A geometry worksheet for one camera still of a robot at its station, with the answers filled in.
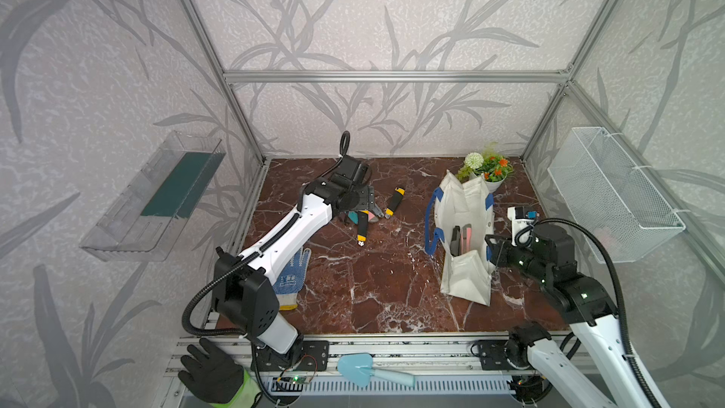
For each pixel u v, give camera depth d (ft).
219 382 2.30
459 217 3.33
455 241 3.08
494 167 3.16
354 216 3.33
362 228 3.25
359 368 2.36
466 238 3.10
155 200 2.20
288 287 2.79
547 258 1.73
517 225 2.07
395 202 3.52
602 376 1.47
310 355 2.41
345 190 1.89
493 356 2.40
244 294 1.37
